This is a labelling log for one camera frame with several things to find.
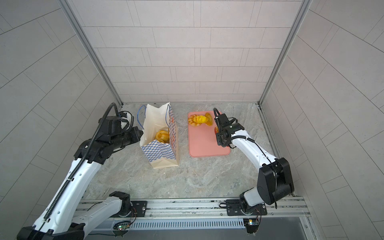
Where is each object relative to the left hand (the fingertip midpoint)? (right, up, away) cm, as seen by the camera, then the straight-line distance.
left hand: (147, 130), depth 70 cm
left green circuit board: (-9, -42, -6) cm, 43 cm away
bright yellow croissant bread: (+25, +4, +29) cm, 39 cm away
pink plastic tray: (+27, -9, +28) cm, 40 cm away
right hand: (+38, -7, +16) cm, 42 cm away
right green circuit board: (+49, -43, -2) cm, 65 cm away
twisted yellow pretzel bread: (+19, +3, +32) cm, 37 cm away
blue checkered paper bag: (-1, +5, +20) cm, 20 cm away
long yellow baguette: (+5, -6, +22) cm, 23 cm away
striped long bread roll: (+36, -2, +24) cm, 43 cm away
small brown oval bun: (+32, +4, +30) cm, 44 cm away
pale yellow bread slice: (+2, -6, +21) cm, 22 cm away
